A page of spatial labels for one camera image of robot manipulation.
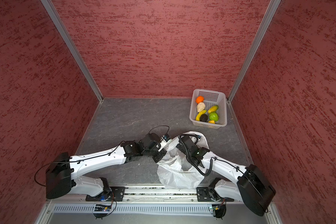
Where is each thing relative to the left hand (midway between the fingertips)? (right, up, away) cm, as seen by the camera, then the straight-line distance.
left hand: (164, 154), depth 78 cm
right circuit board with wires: (+29, -28, -7) cm, 41 cm away
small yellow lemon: (+34, +17, +23) cm, 44 cm away
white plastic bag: (+7, -3, -14) cm, 16 cm away
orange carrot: (+27, +34, +36) cm, 57 cm away
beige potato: (+28, +28, +32) cm, 51 cm away
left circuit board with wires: (-33, -29, -5) cm, 45 cm away
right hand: (+11, +1, +9) cm, 14 cm away
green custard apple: (+35, +21, +23) cm, 47 cm away
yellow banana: (+25, +19, +27) cm, 41 cm away
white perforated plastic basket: (+39, +36, +40) cm, 66 cm away
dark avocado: (+29, +20, +26) cm, 43 cm away
